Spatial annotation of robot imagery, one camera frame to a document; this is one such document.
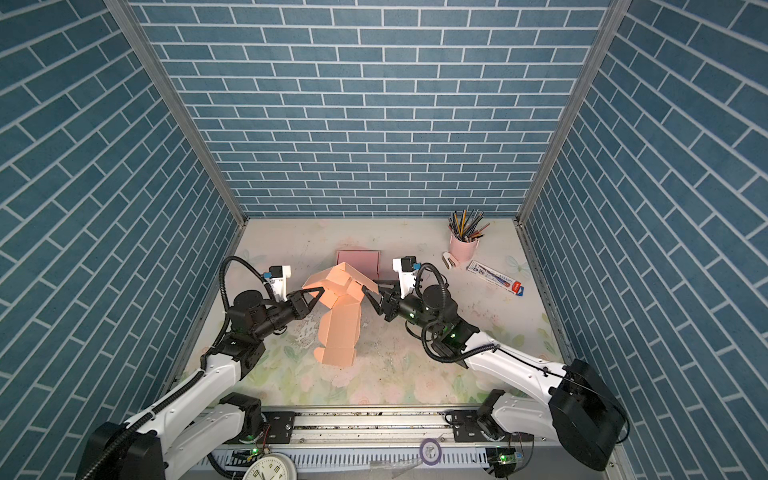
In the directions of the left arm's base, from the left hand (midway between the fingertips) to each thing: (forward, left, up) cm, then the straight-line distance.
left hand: (324, 292), depth 78 cm
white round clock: (-36, +9, -15) cm, 40 cm away
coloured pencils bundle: (+31, -44, -7) cm, 54 cm away
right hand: (-2, -11, +8) cm, 14 cm away
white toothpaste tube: (+15, -54, -17) cm, 58 cm away
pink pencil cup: (+24, -44, -12) cm, 51 cm away
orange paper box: (-7, -4, -5) cm, 10 cm away
